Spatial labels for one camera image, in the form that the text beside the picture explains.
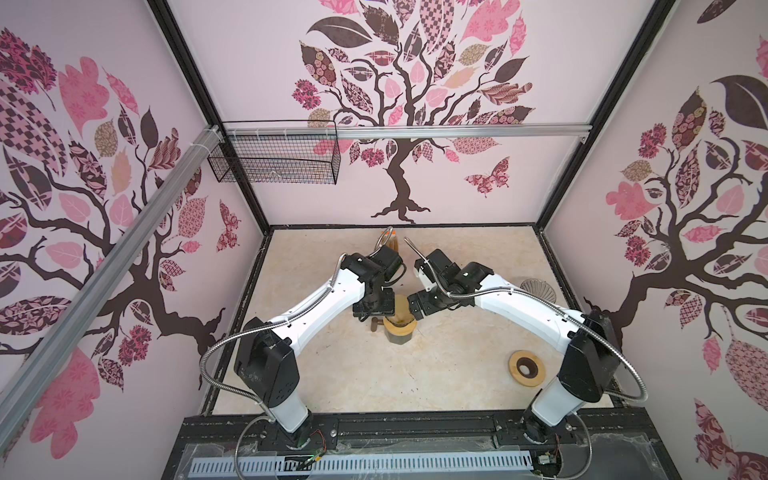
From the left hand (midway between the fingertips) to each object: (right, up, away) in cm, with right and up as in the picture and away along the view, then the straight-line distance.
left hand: (378, 315), depth 80 cm
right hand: (+13, +4, +3) cm, 14 cm away
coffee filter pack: (+4, +21, +27) cm, 35 cm away
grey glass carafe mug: (+5, -9, +7) cm, 12 cm away
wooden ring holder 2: (+43, -16, +4) cm, 46 cm away
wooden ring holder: (+6, -5, +1) cm, 8 cm away
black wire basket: (-44, +56, +42) cm, 83 cm away
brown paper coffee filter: (+7, 0, +3) cm, 8 cm away
